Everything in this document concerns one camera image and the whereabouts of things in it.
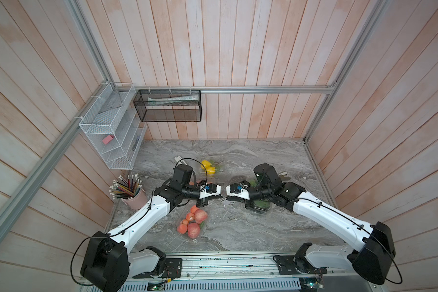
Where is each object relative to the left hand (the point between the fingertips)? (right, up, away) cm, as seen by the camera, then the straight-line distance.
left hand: (219, 196), depth 74 cm
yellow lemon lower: (-4, +9, +26) cm, 28 cm away
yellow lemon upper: (-7, +13, +28) cm, 31 cm away
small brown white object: (+37, +5, +26) cm, 45 cm away
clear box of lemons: (0, +13, +29) cm, 32 cm away
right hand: (+4, +1, -1) cm, 4 cm away
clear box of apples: (-12, -14, +9) cm, 21 cm away
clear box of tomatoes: (-10, +7, -9) cm, 15 cm away
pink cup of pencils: (-43, +1, +11) cm, 44 cm away
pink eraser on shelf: (-51, +25, +8) cm, 58 cm away
